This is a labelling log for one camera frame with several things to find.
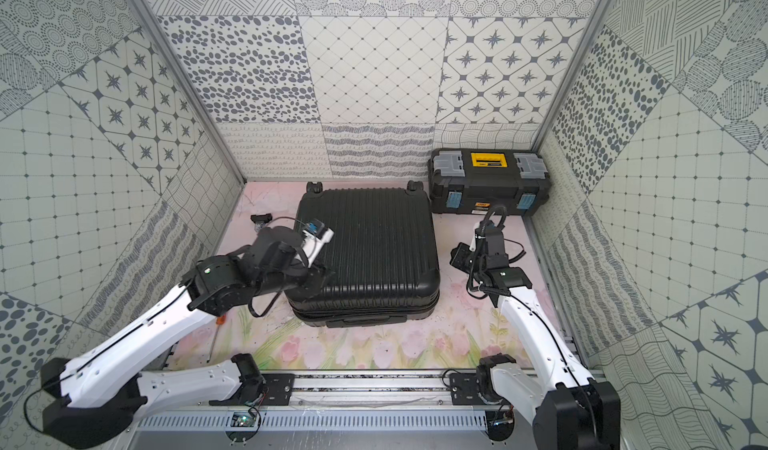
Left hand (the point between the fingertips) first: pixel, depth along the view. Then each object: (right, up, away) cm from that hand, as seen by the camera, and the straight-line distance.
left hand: (332, 269), depth 66 cm
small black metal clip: (-36, +9, +42) cm, 55 cm away
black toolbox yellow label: (+38, +23, +32) cm, 55 cm away
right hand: (+31, -1, +17) cm, 36 cm away
